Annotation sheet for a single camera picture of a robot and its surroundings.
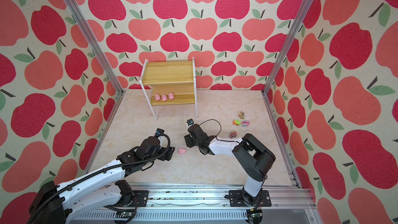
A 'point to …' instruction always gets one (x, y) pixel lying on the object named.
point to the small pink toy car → (233, 134)
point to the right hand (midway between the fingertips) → (191, 134)
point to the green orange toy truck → (236, 122)
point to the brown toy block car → (241, 114)
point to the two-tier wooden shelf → (173, 83)
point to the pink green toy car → (245, 123)
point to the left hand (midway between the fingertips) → (170, 148)
